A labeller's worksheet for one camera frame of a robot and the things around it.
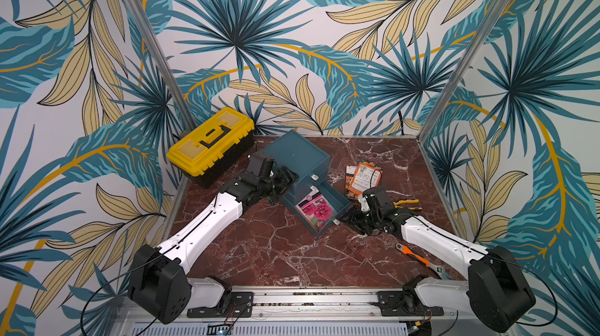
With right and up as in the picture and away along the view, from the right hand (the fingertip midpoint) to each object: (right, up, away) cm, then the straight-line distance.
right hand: (341, 220), depth 84 cm
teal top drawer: (-9, +17, -2) cm, 19 cm away
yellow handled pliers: (+30, +4, +13) cm, 33 cm away
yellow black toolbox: (-51, +25, +7) cm, 57 cm away
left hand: (-16, +14, -6) cm, 22 cm away
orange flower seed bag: (+8, +16, +21) cm, 28 cm away
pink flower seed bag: (-9, +2, +8) cm, 12 cm away
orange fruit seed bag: (+15, +15, +19) cm, 28 cm away
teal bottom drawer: (+1, +3, +12) cm, 13 cm away
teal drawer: (-17, +8, -1) cm, 19 cm away
